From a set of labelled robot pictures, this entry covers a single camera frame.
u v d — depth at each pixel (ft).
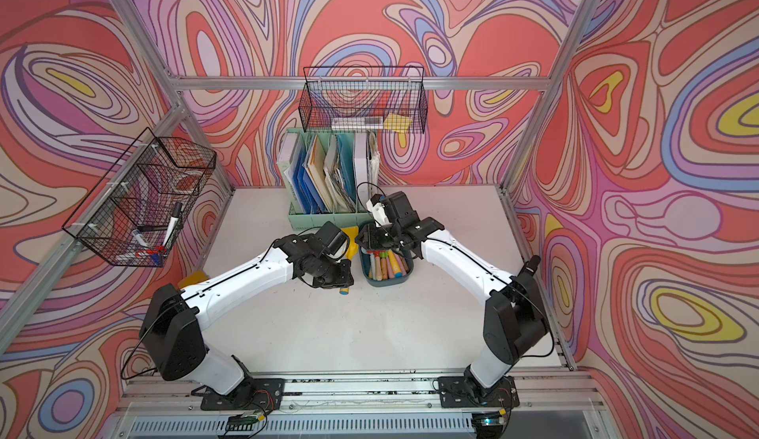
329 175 3.08
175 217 2.26
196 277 3.17
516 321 1.43
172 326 1.38
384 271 2.96
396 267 2.97
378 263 3.04
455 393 2.38
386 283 2.96
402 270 2.97
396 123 2.98
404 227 2.06
